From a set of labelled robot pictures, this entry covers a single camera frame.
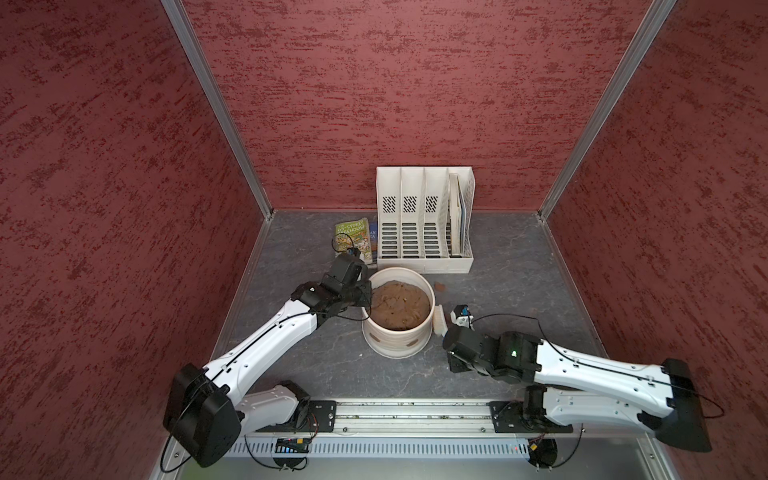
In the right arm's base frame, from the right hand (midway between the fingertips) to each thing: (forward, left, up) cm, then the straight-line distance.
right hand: (451, 360), depth 75 cm
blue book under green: (+46, +22, -6) cm, 51 cm away
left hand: (+16, +23, +6) cm, 28 cm away
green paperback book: (+47, +29, -4) cm, 55 cm away
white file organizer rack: (+57, +1, -7) cm, 57 cm away
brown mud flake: (+27, -1, -10) cm, 29 cm away
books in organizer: (+40, -6, +12) cm, 42 cm away
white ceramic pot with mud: (+10, +13, +2) cm, 17 cm away
